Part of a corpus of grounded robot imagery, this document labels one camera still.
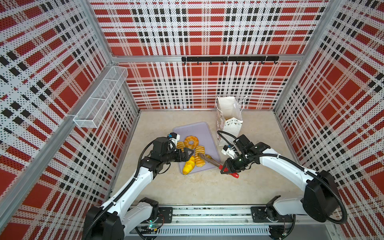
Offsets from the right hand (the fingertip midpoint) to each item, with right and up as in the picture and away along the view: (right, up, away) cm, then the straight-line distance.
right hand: (225, 173), depth 75 cm
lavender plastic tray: (-10, +20, +32) cm, 39 cm away
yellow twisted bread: (-19, 0, +13) cm, 23 cm away
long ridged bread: (-26, +12, +21) cm, 35 cm away
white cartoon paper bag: (+3, +28, +6) cm, 29 cm away
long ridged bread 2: (-13, +9, +20) cm, 26 cm away
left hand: (-20, +9, +4) cm, 22 cm away
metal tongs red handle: (-2, +3, +2) cm, 4 cm away
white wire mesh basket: (-80, +32, +15) cm, 88 cm away
